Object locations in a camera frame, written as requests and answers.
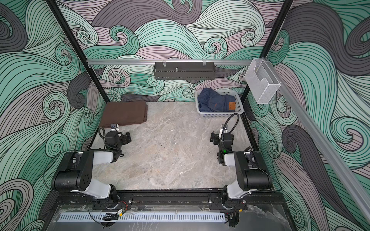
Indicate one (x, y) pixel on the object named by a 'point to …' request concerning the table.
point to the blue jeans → (209, 100)
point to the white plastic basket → (239, 108)
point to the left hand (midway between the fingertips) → (121, 132)
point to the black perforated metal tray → (184, 70)
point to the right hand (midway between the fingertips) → (221, 132)
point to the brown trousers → (124, 112)
